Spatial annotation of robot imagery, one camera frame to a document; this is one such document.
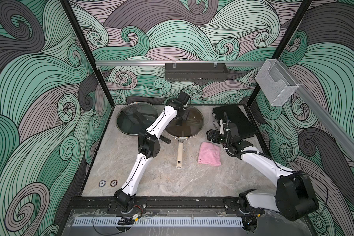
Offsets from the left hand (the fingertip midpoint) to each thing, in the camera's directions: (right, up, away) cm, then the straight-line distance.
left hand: (182, 112), depth 97 cm
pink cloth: (+17, -26, -8) cm, 32 cm away
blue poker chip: (-47, -41, -16) cm, 64 cm away
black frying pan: (-34, -3, +2) cm, 34 cm away
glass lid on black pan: (-32, -3, -1) cm, 32 cm away
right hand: (+17, -13, -10) cm, 23 cm away
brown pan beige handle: (-2, -22, -14) cm, 26 cm away
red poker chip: (-40, -40, -16) cm, 59 cm away
